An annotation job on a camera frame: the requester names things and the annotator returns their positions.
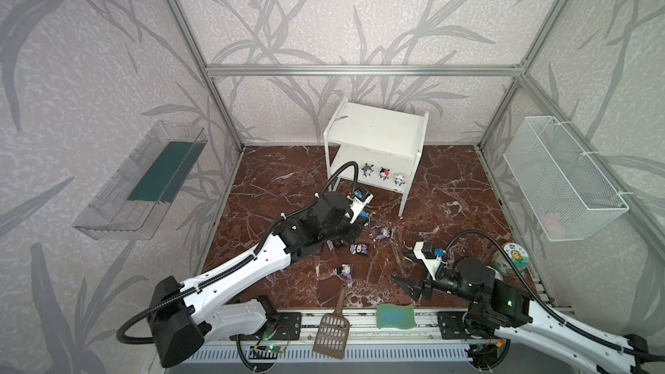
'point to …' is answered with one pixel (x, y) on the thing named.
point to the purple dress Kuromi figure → (381, 233)
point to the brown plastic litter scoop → (332, 335)
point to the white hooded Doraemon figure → (399, 180)
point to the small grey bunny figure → (367, 170)
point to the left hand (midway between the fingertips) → (367, 209)
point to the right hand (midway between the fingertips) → (398, 257)
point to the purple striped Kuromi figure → (346, 270)
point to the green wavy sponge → (400, 316)
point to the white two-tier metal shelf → (385, 144)
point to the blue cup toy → (364, 214)
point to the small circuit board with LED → (275, 348)
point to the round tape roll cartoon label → (518, 254)
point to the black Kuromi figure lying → (330, 245)
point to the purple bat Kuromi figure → (358, 248)
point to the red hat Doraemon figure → (384, 173)
